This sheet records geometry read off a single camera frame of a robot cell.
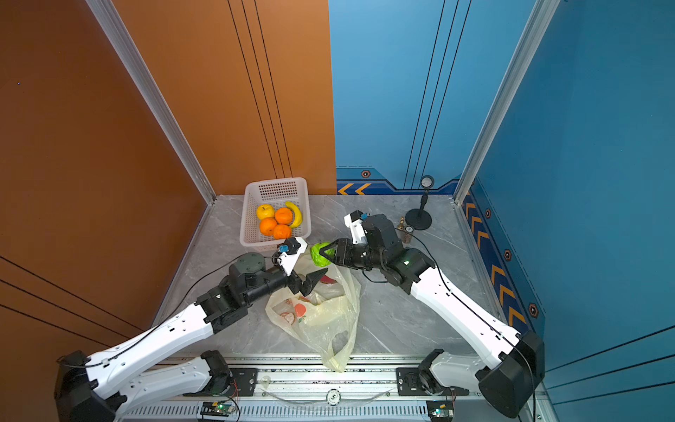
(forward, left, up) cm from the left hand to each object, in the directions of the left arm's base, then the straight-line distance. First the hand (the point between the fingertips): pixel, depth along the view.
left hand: (316, 253), depth 70 cm
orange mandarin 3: (+22, +17, -20) cm, 34 cm away
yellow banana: (+34, +13, -23) cm, 42 cm away
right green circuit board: (-32, -34, -28) cm, 55 cm away
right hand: (-1, -3, +1) cm, 3 cm away
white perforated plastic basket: (+45, +24, -21) cm, 56 cm away
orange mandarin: (+32, +19, -21) cm, 43 cm away
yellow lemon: (+34, +26, -21) cm, 47 cm away
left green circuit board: (-32, +26, -27) cm, 50 cm away
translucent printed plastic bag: (-10, -2, -22) cm, 24 cm away
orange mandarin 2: (+26, +24, -21) cm, 41 cm away
